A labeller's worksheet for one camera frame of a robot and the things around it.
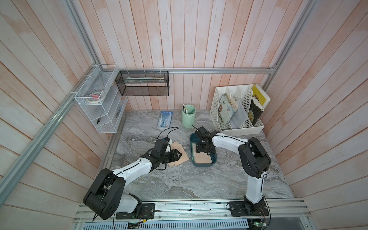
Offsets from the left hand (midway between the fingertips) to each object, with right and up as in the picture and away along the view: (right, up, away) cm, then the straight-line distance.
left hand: (179, 157), depth 86 cm
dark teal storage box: (+11, +10, +14) cm, 21 cm away
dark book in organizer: (+53, +30, +10) cm, 61 cm away
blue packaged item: (-12, +24, +27) cm, 38 cm away
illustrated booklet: (+33, +30, +12) cm, 46 cm away
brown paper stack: (+15, -2, +6) cm, 16 cm away
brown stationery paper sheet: (+3, -2, +6) cm, 7 cm away
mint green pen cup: (+7, +29, +20) cm, 36 cm away
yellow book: (+55, +37, +4) cm, 66 cm away
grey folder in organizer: (+42, +25, +11) cm, 50 cm away
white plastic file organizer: (+49, +44, +20) cm, 68 cm away
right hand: (+16, +2, +11) cm, 20 cm away
